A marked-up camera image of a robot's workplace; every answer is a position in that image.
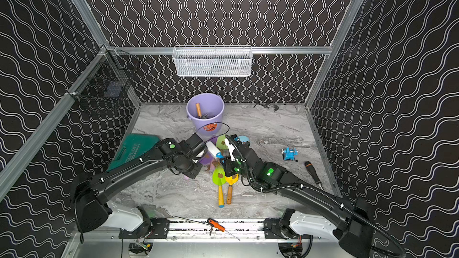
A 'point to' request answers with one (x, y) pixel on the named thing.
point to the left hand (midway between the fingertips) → (198, 173)
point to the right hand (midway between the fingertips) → (221, 158)
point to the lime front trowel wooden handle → (199, 110)
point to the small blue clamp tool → (288, 154)
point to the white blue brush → (214, 150)
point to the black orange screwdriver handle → (312, 172)
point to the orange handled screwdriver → (216, 224)
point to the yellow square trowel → (230, 180)
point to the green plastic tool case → (134, 146)
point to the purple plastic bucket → (205, 110)
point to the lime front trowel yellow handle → (219, 178)
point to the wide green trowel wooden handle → (220, 143)
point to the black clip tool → (268, 106)
